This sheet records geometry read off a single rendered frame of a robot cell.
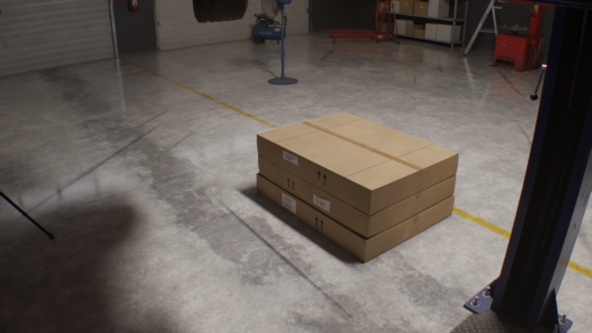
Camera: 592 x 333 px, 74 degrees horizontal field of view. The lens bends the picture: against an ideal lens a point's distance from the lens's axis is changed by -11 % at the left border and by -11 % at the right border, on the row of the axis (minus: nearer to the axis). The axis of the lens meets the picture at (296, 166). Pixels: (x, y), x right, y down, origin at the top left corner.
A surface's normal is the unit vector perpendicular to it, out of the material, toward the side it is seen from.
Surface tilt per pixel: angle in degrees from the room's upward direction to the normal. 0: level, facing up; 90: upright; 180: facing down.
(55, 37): 90
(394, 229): 86
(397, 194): 90
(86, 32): 90
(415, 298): 0
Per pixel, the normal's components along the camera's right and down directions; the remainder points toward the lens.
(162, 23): 0.61, 0.33
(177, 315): 0.00, -0.91
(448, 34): -0.77, 0.26
